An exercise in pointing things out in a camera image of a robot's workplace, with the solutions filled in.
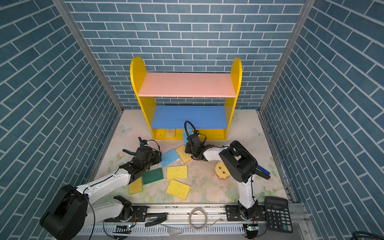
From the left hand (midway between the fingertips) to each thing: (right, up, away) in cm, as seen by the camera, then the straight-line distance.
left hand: (160, 153), depth 89 cm
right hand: (+15, +4, +9) cm, 18 cm away
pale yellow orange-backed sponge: (+3, +12, +15) cm, 19 cm away
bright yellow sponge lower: (+12, -18, -8) cm, 23 cm away
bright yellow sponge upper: (+12, -10, -2) cm, 16 cm away
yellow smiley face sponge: (+37, -9, -4) cm, 38 cm away
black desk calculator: (+62, -26, -17) cm, 70 cm away
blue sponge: (+4, -3, +4) cm, 7 cm away
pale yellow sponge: (+15, -3, +5) cm, 16 cm away
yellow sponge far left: (-11, -17, -7) cm, 21 cm away
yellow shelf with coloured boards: (+4, +19, +5) cm, 20 cm away
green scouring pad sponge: (-3, -11, -4) cm, 12 cm away
